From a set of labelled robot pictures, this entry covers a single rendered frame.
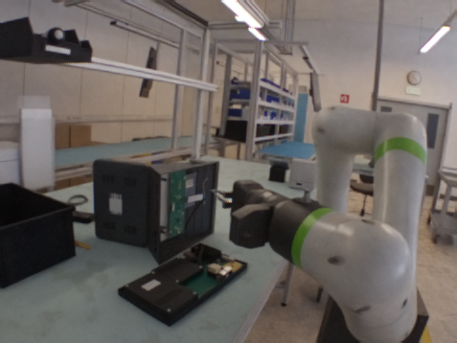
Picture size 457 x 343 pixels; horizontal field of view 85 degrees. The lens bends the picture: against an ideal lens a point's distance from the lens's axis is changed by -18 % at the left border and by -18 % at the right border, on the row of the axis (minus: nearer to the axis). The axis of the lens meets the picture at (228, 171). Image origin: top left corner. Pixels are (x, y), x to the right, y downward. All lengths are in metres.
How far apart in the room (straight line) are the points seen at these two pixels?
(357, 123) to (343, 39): 6.73
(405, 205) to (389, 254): 0.23
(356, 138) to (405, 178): 0.18
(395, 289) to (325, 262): 0.08
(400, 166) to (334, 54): 6.78
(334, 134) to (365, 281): 0.45
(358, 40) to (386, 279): 7.18
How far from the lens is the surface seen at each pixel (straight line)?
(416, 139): 0.68
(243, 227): 0.41
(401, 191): 0.57
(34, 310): 0.58
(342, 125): 0.71
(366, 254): 0.32
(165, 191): 0.66
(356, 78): 7.22
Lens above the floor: 1.34
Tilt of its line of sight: 11 degrees down
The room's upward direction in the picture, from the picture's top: 5 degrees clockwise
